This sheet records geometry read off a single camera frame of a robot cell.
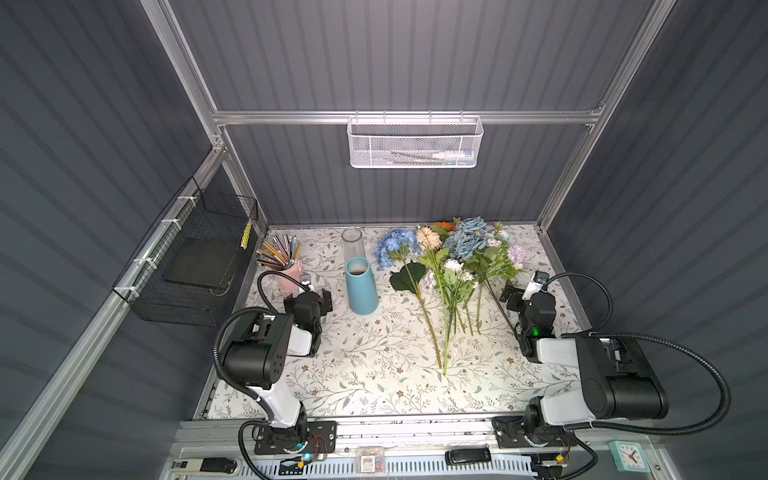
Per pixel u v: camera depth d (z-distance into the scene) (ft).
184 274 2.37
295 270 3.15
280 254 3.24
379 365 2.82
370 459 2.24
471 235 3.16
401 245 3.47
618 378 1.48
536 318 2.31
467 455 2.24
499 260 3.25
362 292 2.84
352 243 3.04
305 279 2.76
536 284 2.58
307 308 2.43
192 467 2.18
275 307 2.41
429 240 3.56
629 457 2.28
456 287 3.13
